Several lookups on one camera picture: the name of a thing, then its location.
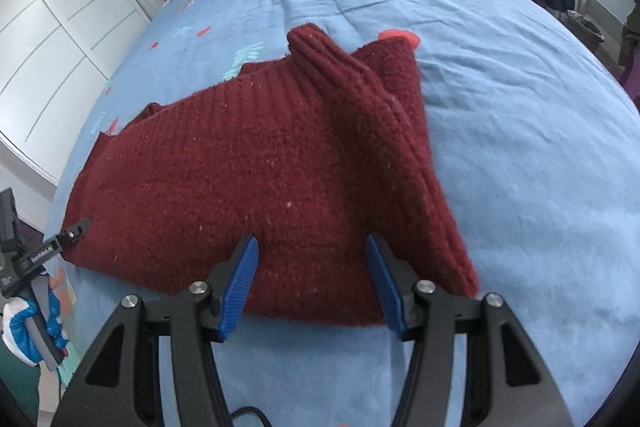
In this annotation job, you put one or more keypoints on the person's left forearm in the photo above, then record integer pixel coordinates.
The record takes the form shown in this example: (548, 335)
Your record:
(17, 392)

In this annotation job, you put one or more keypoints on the printed blue duvet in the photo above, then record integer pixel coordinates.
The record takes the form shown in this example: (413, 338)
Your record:
(500, 157)

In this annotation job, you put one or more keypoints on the white wardrobe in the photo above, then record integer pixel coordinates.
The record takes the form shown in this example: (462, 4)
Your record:
(55, 37)

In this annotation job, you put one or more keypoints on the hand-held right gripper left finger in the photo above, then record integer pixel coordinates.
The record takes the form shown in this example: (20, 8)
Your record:
(237, 292)

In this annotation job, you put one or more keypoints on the dark red knitted sweater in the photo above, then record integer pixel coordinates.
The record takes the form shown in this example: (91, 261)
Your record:
(240, 207)

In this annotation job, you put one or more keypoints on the dark waste bin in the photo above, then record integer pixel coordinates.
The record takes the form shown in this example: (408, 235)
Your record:
(587, 29)

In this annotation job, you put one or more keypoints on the person's left hand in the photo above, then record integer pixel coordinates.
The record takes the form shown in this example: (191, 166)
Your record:
(21, 334)

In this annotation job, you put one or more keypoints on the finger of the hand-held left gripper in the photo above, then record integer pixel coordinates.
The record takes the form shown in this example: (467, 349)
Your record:
(75, 233)

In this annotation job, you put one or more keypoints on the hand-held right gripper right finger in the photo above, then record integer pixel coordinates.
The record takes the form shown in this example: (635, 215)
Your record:
(387, 287)

